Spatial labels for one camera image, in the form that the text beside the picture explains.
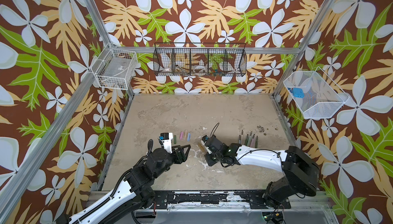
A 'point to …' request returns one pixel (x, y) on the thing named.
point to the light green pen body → (242, 137)
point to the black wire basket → (199, 59)
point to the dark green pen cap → (175, 139)
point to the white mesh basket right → (323, 97)
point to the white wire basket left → (114, 68)
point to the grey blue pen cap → (189, 136)
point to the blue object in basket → (298, 92)
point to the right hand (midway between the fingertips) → (205, 156)
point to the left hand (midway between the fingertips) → (186, 145)
